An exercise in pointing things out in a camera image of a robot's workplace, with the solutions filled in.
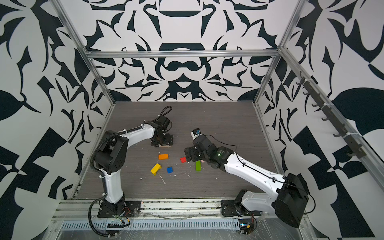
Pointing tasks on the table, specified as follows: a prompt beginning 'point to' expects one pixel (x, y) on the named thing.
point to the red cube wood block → (183, 159)
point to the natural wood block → (162, 146)
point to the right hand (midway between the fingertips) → (191, 149)
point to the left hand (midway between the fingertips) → (166, 140)
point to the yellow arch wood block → (154, 170)
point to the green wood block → (198, 166)
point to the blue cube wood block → (169, 170)
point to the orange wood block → (163, 156)
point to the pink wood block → (202, 161)
